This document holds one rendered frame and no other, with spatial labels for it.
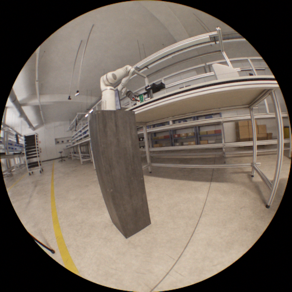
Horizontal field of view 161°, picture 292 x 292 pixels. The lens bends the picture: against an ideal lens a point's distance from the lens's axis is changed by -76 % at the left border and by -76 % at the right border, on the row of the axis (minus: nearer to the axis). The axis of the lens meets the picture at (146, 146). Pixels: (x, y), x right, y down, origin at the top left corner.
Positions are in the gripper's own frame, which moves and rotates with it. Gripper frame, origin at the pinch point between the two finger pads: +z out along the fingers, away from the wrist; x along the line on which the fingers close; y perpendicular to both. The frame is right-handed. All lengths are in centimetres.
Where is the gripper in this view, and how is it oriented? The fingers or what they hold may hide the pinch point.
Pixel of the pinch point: (135, 100)
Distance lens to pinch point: 113.2
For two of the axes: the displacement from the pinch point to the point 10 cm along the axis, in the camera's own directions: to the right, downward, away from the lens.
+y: 5.9, -1.3, 8.0
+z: 6.1, 7.1, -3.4
